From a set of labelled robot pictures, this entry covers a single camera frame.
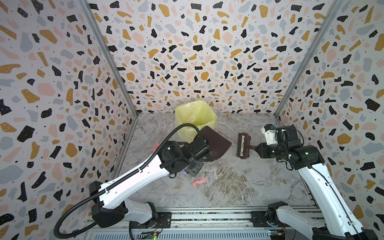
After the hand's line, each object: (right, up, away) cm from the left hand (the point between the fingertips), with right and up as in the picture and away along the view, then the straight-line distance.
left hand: (196, 162), depth 66 cm
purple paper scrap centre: (-5, -3, -6) cm, 8 cm away
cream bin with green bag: (0, +25, +34) cm, 42 cm away
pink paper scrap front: (+3, -16, +21) cm, 26 cm away
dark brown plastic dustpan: (+11, +7, +6) cm, 14 cm away
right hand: (+28, +7, +6) cm, 29 cm away
